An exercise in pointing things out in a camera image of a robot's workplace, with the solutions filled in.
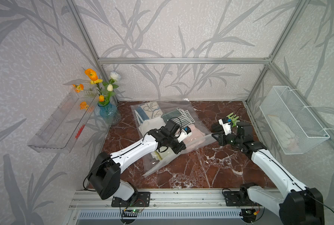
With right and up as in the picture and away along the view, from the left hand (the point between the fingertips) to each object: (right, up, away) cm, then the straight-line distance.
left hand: (183, 147), depth 80 cm
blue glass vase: (-52, +20, +19) cm, 59 cm away
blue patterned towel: (-27, +22, +31) cm, 46 cm away
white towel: (-25, +11, +22) cm, 35 cm away
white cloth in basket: (+55, +6, -7) cm, 55 cm away
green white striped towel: (0, +17, +28) cm, 33 cm away
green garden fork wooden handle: (+42, +15, +31) cm, 55 cm away
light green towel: (-11, 0, -9) cm, 14 cm away
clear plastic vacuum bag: (-20, -11, +3) cm, 23 cm away
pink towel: (+9, +4, +8) cm, 13 cm away
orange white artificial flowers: (-52, +34, +13) cm, 63 cm away
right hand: (+18, +8, +2) cm, 20 cm away
